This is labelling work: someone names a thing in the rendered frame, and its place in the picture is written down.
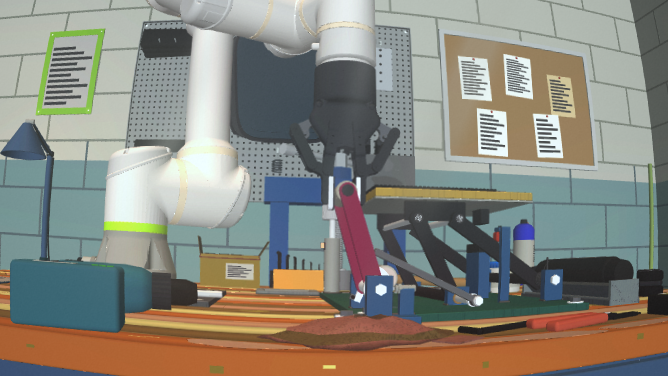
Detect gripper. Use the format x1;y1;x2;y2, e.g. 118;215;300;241
289;61;401;208

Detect yellow seat mat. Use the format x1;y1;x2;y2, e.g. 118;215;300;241
364;186;534;203

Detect grey seat plate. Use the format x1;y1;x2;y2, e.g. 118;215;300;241
361;198;529;217

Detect beige round knob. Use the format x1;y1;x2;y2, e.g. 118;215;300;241
378;263;401;287

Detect grey block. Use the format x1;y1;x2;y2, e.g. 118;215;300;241
559;277;641;308

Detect blue steel stand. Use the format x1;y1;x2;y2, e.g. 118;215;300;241
263;165;408;288

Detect red lever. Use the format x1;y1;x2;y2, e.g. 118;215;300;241
333;180;386;308

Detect grey gas cylinder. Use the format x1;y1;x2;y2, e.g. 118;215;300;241
322;202;344;294

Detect orange bit holder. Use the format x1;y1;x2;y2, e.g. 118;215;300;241
271;250;325;292

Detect grey rod with white tip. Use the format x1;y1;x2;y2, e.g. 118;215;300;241
372;247;484;308

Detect cardboard box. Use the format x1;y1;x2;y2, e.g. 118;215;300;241
198;234;270;289

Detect cork notice board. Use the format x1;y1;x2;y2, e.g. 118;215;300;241
438;29;600;171

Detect brown cloth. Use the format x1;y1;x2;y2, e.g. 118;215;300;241
259;312;456;352

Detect blue upright posts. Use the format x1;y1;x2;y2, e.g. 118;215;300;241
464;224;513;304

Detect grey pegboard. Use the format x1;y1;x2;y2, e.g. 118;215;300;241
125;20;417;206

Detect white bottle with blue cap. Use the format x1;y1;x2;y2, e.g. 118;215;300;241
512;218;537;268

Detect black box on pegboard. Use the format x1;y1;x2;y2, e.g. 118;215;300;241
139;27;195;59

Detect black roll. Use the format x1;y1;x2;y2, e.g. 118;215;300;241
533;255;636;286

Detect green pole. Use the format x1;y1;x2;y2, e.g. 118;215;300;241
646;163;657;270

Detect teal power drill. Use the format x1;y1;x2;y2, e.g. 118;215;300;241
9;258;227;334

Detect blue desk lamp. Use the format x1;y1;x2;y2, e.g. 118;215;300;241
0;118;57;262

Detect black cylinder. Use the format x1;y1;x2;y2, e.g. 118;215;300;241
646;292;668;316
635;268;666;299

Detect blue bracket with hex bolt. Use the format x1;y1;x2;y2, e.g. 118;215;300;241
539;268;565;302
364;274;395;317

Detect green base plate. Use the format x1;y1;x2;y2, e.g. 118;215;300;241
318;289;591;323

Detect red handled black tool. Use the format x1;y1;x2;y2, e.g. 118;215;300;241
457;309;643;336

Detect green framed wall notice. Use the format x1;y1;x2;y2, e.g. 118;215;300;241
35;28;106;117

